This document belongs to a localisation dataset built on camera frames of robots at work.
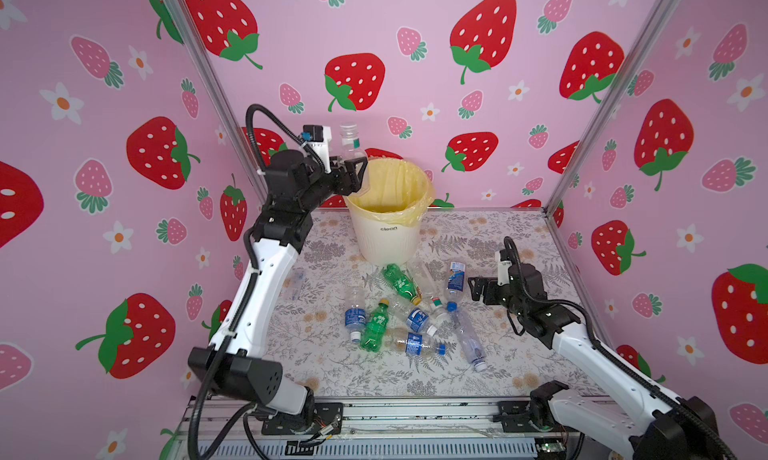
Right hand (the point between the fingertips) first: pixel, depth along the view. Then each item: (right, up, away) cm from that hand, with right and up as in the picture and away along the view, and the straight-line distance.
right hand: (482, 278), depth 83 cm
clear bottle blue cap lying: (-22, -17, -1) cm, 28 cm away
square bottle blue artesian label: (-6, -3, +10) cm, 12 cm away
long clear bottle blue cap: (-2, -19, +5) cm, 20 cm away
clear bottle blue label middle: (-19, -12, +3) cm, 23 cm away
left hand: (-34, +29, -17) cm, 48 cm away
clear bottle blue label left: (-36, -13, +3) cm, 39 cm away
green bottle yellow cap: (-30, -14, +2) cm, 34 cm away
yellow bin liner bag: (-25, +28, +21) cm, 43 cm away
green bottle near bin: (-22, -3, +11) cm, 25 cm away
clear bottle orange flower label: (-12, -3, +17) cm, 21 cm away
